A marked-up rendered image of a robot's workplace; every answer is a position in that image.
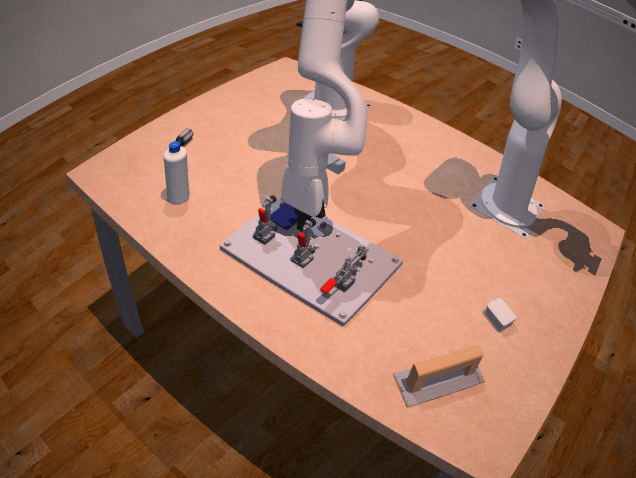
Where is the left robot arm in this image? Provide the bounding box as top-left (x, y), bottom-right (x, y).
top-left (481, 0), bottom-right (562, 228)

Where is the grey bottle with blue cap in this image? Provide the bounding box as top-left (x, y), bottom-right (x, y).
top-left (163, 141), bottom-right (190, 204)

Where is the grey toggle clamp with red handle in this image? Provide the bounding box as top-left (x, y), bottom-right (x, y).
top-left (253, 195), bottom-right (276, 245)
top-left (291, 218), bottom-right (316, 268)

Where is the black screwdriver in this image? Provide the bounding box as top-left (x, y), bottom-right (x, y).
top-left (175, 128), bottom-right (194, 146)

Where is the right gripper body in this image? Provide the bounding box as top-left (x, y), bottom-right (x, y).
top-left (281, 164), bottom-right (329, 217)

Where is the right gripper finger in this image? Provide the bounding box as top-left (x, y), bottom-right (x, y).
top-left (300, 200), bottom-right (325, 232)
top-left (293, 207), bottom-right (303, 230)

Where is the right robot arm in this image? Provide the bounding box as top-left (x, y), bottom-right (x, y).
top-left (287, 0), bottom-right (379, 177)

